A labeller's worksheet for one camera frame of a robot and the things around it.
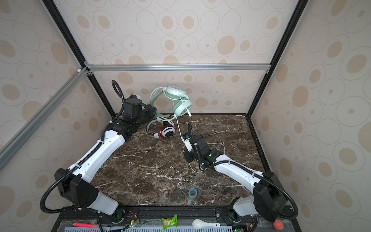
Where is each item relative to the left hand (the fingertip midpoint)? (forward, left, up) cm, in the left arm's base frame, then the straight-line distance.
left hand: (159, 104), depth 74 cm
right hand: (-14, -14, -22) cm, 30 cm away
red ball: (-49, -58, -32) cm, 83 cm away
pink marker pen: (-49, +35, -33) cm, 69 cm away
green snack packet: (-48, -6, -33) cm, 58 cm away
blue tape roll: (-34, -17, -35) cm, 52 cm away
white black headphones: (+6, -1, -28) cm, 29 cm away
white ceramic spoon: (-49, -20, -34) cm, 63 cm away
